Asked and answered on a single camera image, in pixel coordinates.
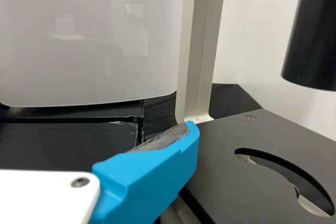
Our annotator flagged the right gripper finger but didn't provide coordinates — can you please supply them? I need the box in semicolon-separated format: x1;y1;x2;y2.
89;120;201;224

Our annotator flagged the cream microscope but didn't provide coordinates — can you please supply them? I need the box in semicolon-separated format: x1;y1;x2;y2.
167;0;336;224

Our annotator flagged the black tray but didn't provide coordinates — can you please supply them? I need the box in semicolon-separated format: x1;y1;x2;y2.
0;121;148;173

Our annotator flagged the black platform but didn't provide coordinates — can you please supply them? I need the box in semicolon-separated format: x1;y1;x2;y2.
0;98;177;125

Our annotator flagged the white box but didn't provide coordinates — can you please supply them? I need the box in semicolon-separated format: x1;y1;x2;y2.
0;0;187;109

